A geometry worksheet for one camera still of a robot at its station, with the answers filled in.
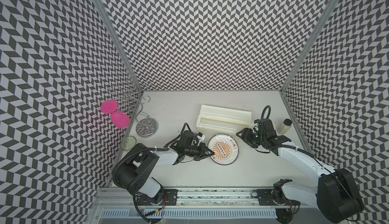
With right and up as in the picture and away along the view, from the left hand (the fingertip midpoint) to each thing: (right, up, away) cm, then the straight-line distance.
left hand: (213, 155), depth 81 cm
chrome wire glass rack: (-42, +13, +16) cm, 47 cm away
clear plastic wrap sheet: (+7, +3, +2) cm, 8 cm away
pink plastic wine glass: (-51, +21, -1) cm, 55 cm away
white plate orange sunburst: (+7, +3, +2) cm, 8 cm away
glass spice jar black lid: (+42, +14, +8) cm, 45 cm away
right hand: (+15, +8, +4) cm, 17 cm away
